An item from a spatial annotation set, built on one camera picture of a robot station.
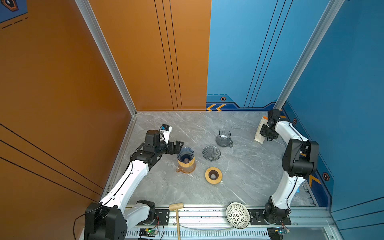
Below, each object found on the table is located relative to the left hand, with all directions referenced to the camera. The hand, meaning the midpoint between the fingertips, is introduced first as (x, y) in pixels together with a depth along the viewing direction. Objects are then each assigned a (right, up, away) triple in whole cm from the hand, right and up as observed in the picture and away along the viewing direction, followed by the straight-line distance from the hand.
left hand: (176, 141), depth 82 cm
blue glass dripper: (+5, -9, +2) cm, 10 cm away
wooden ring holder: (+6, -13, 0) cm, 15 cm away
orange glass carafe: (+5, -18, +7) cm, 20 cm away
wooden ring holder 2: (+21, -21, +5) cm, 30 cm away
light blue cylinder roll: (+67, -27, -1) cm, 72 cm away
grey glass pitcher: (+29, -1, +15) cm, 33 cm away
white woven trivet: (+32, -36, -8) cm, 49 cm away
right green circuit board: (+50, -43, -12) cm, 66 cm away
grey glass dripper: (+21, -9, +10) cm, 24 cm away
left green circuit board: (-12, -43, -11) cm, 46 cm away
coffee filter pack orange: (+54, 0, +20) cm, 57 cm away
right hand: (+57, +3, +16) cm, 59 cm away
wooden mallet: (0, -33, -6) cm, 34 cm away
